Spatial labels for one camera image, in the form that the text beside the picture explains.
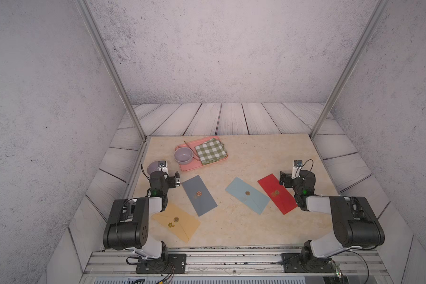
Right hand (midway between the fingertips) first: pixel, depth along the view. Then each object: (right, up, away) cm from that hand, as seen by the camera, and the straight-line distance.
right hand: (292, 171), depth 94 cm
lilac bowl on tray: (-60, +8, +13) cm, 61 cm away
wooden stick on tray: (-55, +10, +17) cm, 58 cm away
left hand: (-64, -1, +1) cm, 64 cm away
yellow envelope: (-58, -23, -9) cm, 63 cm away
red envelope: (-8, -12, 0) cm, 14 cm away
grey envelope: (-49, -13, 0) cm, 51 cm away
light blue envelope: (-23, -12, 0) cm, 26 cm away
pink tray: (-54, +8, +17) cm, 57 cm away
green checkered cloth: (-44, +10, +18) cm, 48 cm away
